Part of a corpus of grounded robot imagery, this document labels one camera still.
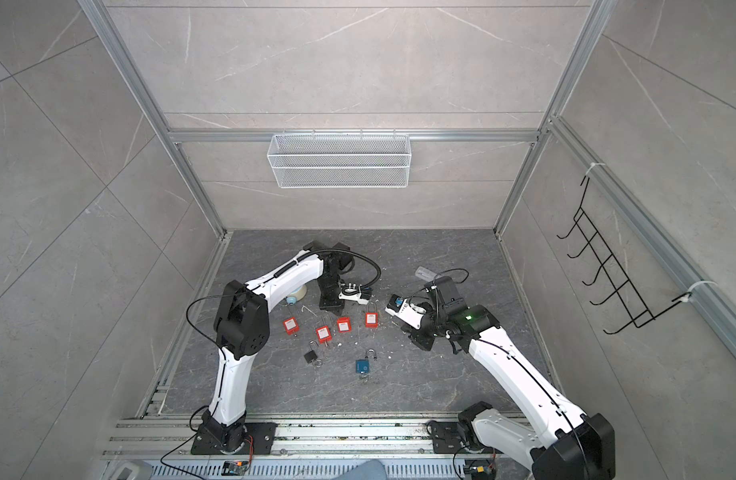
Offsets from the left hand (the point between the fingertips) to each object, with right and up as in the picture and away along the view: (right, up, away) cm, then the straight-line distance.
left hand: (338, 301), depth 92 cm
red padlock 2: (-4, -10, -2) cm, 11 cm away
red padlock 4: (+11, -6, +1) cm, 12 cm away
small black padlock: (-7, -16, -4) cm, 18 cm away
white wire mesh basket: (0, +47, +9) cm, 48 cm away
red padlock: (-14, -7, -2) cm, 16 cm away
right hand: (+20, -3, -14) cm, 25 cm away
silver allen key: (-13, -3, +5) cm, 14 cm away
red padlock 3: (+2, -7, -2) cm, 7 cm away
